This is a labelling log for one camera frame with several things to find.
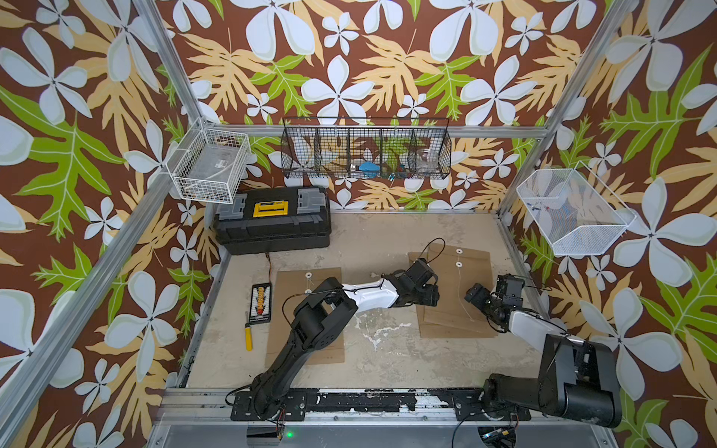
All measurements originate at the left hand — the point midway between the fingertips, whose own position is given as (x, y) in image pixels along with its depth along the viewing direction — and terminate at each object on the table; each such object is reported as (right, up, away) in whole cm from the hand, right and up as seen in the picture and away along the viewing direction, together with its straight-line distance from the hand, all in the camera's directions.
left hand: (435, 293), depth 92 cm
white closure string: (-44, +5, +7) cm, 45 cm away
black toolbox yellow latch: (-56, +25, +6) cm, 62 cm away
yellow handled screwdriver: (-61, -12, -6) cm, 62 cm away
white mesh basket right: (+39, +26, -12) cm, 48 cm away
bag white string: (+12, +9, +9) cm, 17 cm away
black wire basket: (-22, +51, +6) cm, 56 cm away
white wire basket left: (-73, +42, -6) cm, 85 cm away
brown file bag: (+5, -9, +3) cm, 11 cm away
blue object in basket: (-22, +42, 0) cm, 47 cm away
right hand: (+14, -2, +1) cm, 14 cm away
